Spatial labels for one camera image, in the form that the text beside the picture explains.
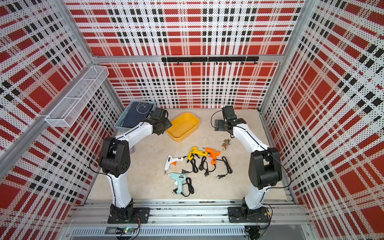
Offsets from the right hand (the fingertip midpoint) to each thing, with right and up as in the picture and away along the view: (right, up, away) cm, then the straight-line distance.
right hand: (226, 124), depth 92 cm
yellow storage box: (-29, -2, +16) cm, 33 cm away
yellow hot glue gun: (-21, -17, +4) cm, 27 cm away
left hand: (-37, 0, +7) cm, 38 cm away
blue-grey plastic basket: (-66, +9, +19) cm, 69 cm away
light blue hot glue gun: (-28, -31, -8) cm, 42 cm away
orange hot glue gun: (-8, -19, +4) cm, 21 cm away
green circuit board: (-55, -52, -20) cm, 79 cm away
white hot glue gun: (-34, -23, -1) cm, 41 cm away
